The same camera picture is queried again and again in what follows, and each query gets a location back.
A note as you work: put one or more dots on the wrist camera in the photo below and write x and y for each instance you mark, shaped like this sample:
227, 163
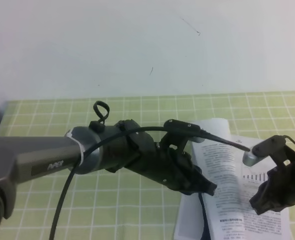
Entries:
186, 127
263, 150

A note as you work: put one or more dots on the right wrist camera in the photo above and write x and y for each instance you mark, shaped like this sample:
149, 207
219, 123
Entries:
263, 150

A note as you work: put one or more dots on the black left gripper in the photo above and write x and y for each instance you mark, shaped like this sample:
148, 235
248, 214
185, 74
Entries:
164, 162

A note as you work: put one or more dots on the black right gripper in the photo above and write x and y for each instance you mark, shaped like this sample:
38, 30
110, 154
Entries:
278, 192

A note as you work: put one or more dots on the green checkered tablecloth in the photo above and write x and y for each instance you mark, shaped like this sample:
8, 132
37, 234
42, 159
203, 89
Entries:
123, 205

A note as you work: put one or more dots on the white robotics magazine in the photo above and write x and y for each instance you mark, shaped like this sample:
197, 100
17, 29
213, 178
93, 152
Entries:
229, 213

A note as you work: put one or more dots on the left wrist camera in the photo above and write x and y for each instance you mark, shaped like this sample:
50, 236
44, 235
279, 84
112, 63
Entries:
186, 127

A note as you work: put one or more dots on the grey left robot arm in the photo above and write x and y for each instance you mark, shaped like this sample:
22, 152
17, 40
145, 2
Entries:
26, 158

